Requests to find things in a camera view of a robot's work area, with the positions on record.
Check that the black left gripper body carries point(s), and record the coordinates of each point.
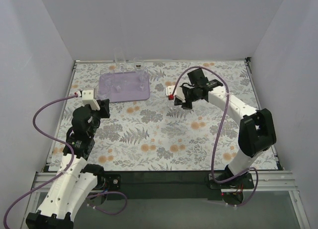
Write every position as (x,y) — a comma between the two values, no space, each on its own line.
(103,109)

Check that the small clear shot glass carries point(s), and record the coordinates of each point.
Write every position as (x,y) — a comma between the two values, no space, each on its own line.
(118,86)

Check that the clear tall tumbler glass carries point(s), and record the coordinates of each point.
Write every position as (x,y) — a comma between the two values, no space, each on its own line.
(171,108)

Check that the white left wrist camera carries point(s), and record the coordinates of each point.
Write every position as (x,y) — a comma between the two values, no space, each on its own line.
(88,97)

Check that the clear champagne flute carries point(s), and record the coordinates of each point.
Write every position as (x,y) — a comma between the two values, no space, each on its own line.
(139,67)

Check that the clear wine glass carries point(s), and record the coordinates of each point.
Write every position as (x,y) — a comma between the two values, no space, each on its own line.
(144,79)

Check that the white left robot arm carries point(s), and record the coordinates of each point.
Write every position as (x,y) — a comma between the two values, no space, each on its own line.
(75,176)

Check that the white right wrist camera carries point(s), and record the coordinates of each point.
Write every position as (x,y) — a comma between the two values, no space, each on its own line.
(174,94)

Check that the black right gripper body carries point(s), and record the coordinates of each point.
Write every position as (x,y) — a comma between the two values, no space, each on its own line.
(187,95)

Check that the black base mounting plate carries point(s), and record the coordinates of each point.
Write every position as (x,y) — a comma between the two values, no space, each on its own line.
(166,184)

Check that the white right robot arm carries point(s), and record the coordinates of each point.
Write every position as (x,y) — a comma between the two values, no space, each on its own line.
(256,128)

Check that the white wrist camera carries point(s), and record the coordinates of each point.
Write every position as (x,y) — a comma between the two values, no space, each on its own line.
(174,94)
(88,97)

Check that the clear plain drinking glass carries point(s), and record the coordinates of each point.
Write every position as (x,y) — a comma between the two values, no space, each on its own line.
(120,60)

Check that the aluminium frame rail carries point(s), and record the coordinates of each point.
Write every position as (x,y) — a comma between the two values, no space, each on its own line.
(269,180)

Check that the lilac plastic tray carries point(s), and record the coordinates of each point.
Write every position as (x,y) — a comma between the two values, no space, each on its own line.
(131,90)

